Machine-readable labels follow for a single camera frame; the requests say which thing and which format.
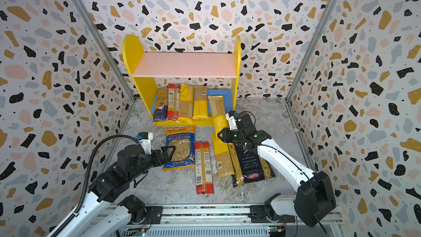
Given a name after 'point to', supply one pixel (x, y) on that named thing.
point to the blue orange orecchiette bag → (183, 139)
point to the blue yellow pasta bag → (160, 113)
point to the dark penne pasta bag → (248, 164)
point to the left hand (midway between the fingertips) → (169, 147)
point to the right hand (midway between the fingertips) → (216, 131)
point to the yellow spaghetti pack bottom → (217, 108)
